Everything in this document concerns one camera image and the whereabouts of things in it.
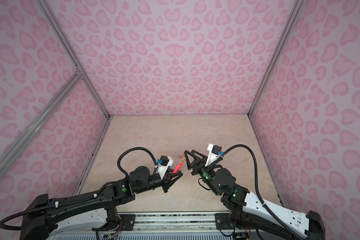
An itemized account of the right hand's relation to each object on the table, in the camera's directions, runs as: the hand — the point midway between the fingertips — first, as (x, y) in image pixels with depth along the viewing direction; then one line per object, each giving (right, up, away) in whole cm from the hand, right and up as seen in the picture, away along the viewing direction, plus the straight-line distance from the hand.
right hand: (185, 152), depth 63 cm
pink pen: (-3, -6, +1) cm, 7 cm away
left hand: (-1, -10, +3) cm, 10 cm away
